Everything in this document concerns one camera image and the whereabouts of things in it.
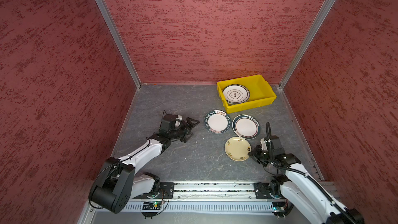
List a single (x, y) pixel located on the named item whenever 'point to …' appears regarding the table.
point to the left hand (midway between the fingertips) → (197, 129)
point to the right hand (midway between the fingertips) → (246, 156)
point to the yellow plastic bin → (261, 93)
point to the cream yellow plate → (237, 149)
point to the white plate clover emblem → (236, 94)
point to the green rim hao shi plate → (217, 121)
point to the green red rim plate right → (245, 126)
